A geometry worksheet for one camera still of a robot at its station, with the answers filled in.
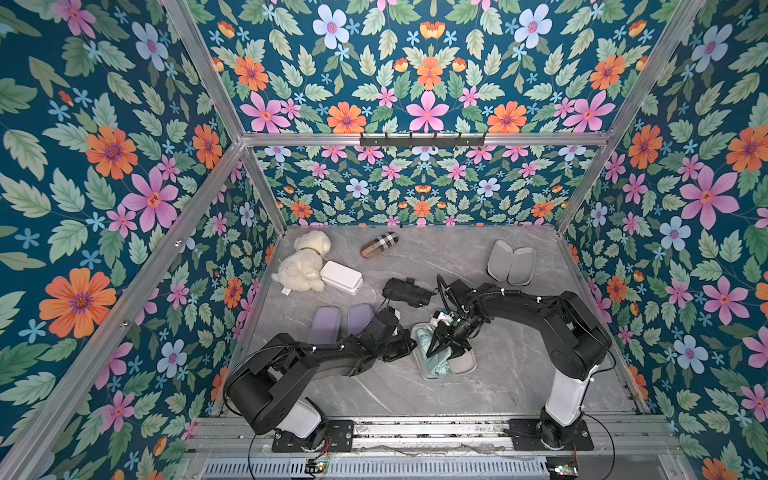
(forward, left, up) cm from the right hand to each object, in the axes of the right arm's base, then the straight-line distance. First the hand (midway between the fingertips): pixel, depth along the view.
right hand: (436, 350), depth 82 cm
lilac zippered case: (+11, +24, -3) cm, 26 cm away
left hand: (+3, +3, -2) cm, 5 cm away
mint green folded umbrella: (-5, 0, +4) cm, 6 cm away
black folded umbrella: (+21, +9, -2) cm, 23 cm away
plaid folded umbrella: (+41, +20, -1) cm, 46 cm away
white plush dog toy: (+24, +44, +5) cm, 50 cm away
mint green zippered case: (-2, -7, -4) cm, 9 cm away
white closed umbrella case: (+25, +31, -1) cm, 40 cm away
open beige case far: (+35, -30, -5) cm, 47 cm away
